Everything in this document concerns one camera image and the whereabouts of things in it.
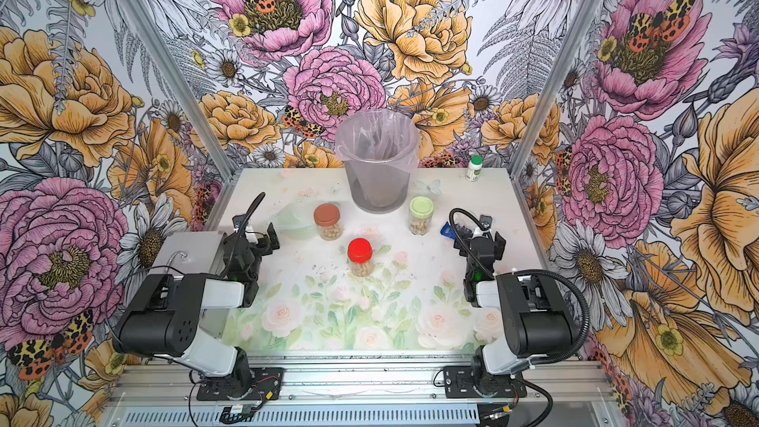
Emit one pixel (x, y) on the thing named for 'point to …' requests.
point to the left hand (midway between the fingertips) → (258, 233)
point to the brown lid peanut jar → (327, 218)
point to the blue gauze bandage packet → (447, 231)
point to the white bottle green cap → (474, 168)
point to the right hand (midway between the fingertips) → (477, 234)
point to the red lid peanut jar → (360, 254)
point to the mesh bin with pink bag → (379, 149)
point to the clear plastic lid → (295, 220)
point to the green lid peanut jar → (421, 211)
